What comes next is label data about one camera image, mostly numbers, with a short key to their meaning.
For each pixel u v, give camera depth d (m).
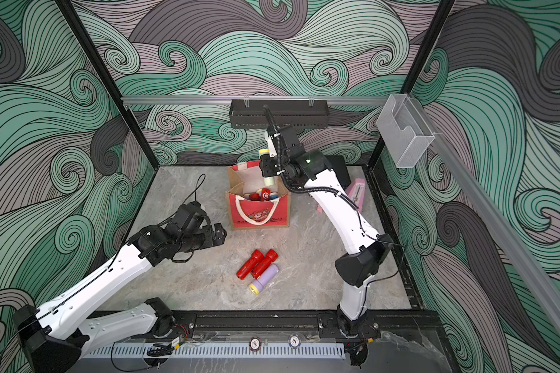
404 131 0.79
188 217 0.54
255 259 0.85
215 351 0.73
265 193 0.95
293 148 0.53
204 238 0.66
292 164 0.49
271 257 0.86
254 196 0.97
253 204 0.81
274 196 0.98
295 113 0.95
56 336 0.38
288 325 0.74
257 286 0.78
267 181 0.72
